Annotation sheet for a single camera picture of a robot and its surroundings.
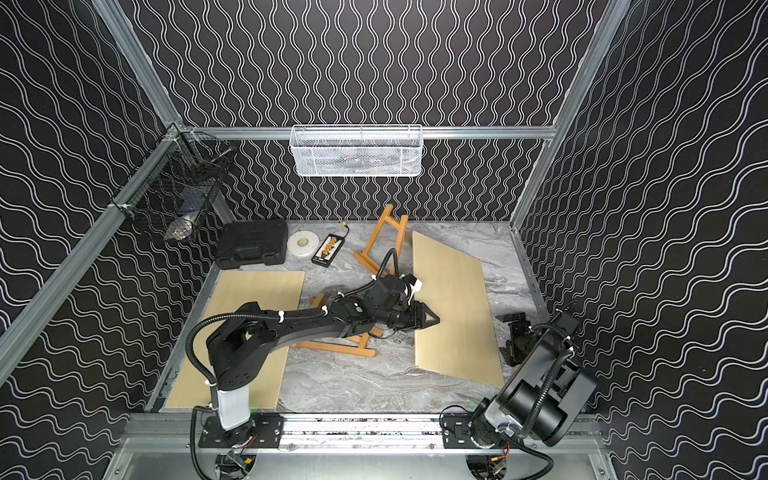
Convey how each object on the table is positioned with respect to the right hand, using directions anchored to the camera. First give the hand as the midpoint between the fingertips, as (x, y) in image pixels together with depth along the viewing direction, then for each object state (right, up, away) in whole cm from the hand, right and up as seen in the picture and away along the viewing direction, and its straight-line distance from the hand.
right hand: (501, 332), depth 89 cm
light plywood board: (-12, -2, -2) cm, 12 cm away
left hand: (-20, +7, -11) cm, 24 cm away
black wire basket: (-101, +40, +4) cm, 109 cm away
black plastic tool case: (-78, +28, +18) cm, 85 cm away
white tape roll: (-66, +27, +25) cm, 75 cm away
